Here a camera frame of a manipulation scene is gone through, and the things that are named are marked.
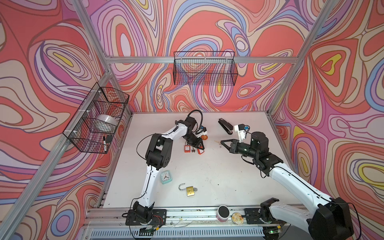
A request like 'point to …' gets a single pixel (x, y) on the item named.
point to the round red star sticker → (204, 137)
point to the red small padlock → (187, 149)
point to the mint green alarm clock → (165, 177)
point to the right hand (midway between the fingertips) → (221, 145)
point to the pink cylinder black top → (222, 213)
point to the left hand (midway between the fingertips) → (203, 146)
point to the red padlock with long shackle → (200, 151)
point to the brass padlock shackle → (190, 190)
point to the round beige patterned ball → (237, 218)
